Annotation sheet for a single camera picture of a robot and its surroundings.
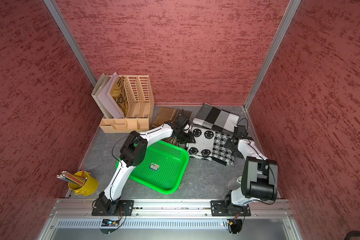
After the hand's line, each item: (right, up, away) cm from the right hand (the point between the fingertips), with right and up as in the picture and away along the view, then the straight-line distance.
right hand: (232, 150), depth 92 cm
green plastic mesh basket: (-42, -11, -5) cm, 44 cm away
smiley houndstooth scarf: (-13, +3, +3) cm, 14 cm away
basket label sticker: (-49, -9, -4) cm, 50 cm away
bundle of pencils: (-85, -10, -21) cm, 88 cm away
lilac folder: (-78, +28, +2) cm, 83 cm away
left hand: (-25, +3, +4) cm, 26 cm away
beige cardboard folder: (-83, +44, +2) cm, 94 cm away
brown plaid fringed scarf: (-45, +23, +23) cm, 56 cm away
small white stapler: (+1, -14, -10) cm, 18 cm away
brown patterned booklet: (-76, +37, +9) cm, 85 cm away
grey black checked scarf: (-7, +20, +19) cm, 29 cm away
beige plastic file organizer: (-66, +21, +21) cm, 72 cm away
